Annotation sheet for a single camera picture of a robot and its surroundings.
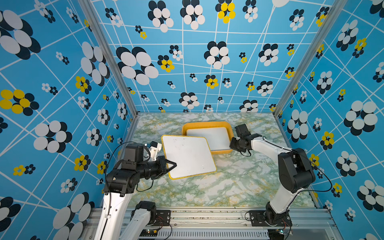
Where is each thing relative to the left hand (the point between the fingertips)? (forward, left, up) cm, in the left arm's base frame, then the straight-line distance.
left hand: (177, 163), depth 63 cm
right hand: (+24, -32, -23) cm, 46 cm away
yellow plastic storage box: (+45, -16, -26) cm, 54 cm away
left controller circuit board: (-22, +15, -30) cm, 41 cm away
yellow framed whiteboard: (+31, -22, -25) cm, 45 cm away
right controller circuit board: (-22, -46, -28) cm, 58 cm away
